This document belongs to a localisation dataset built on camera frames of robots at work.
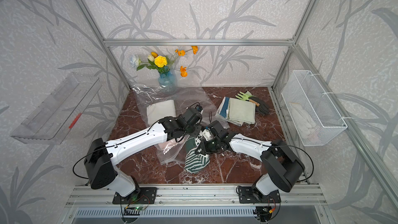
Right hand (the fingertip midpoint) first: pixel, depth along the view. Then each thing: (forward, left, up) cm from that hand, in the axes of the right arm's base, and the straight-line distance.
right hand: (196, 152), depth 80 cm
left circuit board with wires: (-24, +29, -10) cm, 39 cm away
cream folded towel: (+27, -28, -2) cm, 39 cm away
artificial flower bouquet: (+45, +21, +24) cm, 55 cm away
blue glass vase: (+49, +22, +4) cm, 54 cm away
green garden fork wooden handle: (+42, -35, -6) cm, 55 cm away
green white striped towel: (-6, +1, +2) cm, 6 cm away
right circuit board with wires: (-26, -32, -9) cm, 42 cm away
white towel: (+31, +29, -6) cm, 43 cm away
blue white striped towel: (+32, -17, -5) cm, 36 cm away
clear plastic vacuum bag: (0, +13, +1) cm, 13 cm away
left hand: (+11, -1, +8) cm, 13 cm away
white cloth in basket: (+5, -54, +13) cm, 56 cm away
